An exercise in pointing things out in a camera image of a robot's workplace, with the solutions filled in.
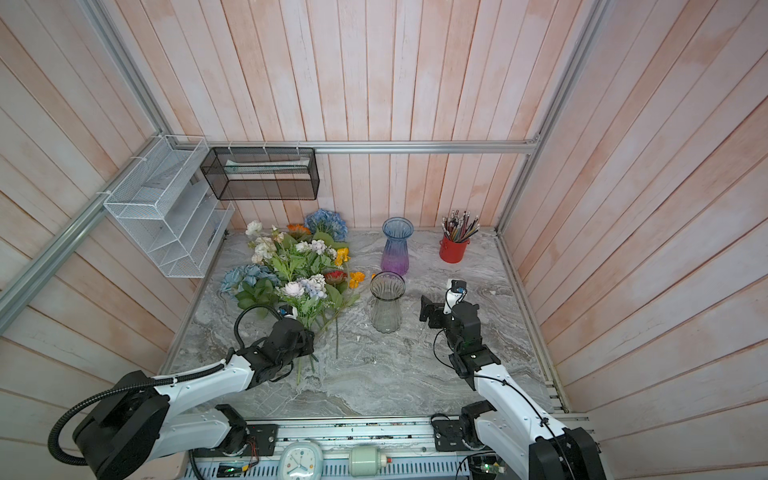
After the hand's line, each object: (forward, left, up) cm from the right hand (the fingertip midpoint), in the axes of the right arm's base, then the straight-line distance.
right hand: (438, 296), depth 85 cm
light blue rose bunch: (+4, +57, -3) cm, 57 cm away
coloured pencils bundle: (+25, -8, +3) cm, 27 cm away
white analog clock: (-40, +34, -10) cm, 53 cm away
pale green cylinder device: (-40, +19, -5) cm, 44 cm away
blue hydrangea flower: (+37, +40, -5) cm, 55 cm away
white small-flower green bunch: (+17, +49, -4) cm, 52 cm away
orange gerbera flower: (+34, +50, -7) cm, 61 cm away
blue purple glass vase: (+18, +12, -2) cm, 22 cm away
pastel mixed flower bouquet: (+1, +39, -3) cm, 39 cm away
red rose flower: (+11, +32, -7) cm, 35 cm away
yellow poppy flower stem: (+14, +27, -12) cm, 33 cm away
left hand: (-10, +38, -11) cm, 40 cm away
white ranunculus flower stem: (+24, +61, +3) cm, 66 cm away
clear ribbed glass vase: (+1, +15, +2) cm, 15 cm away
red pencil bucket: (+24, -8, -7) cm, 26 cm away
